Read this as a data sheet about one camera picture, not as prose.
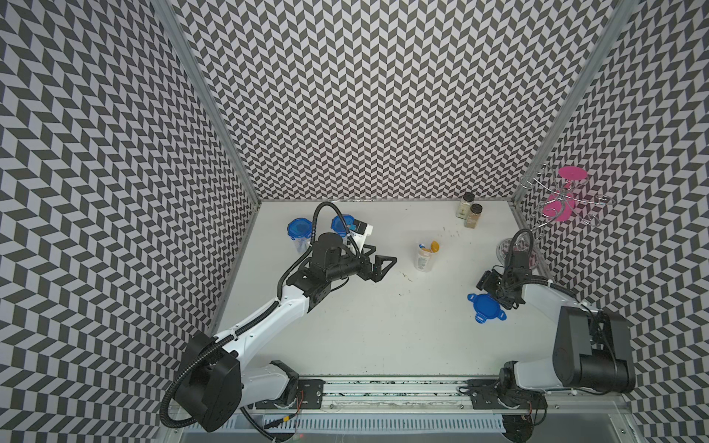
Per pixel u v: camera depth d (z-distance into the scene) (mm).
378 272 665
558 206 772
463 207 1079
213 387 394
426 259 910
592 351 428
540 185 1054
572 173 825
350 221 812
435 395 748
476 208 1021
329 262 597
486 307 884
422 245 930
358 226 664
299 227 963
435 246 904
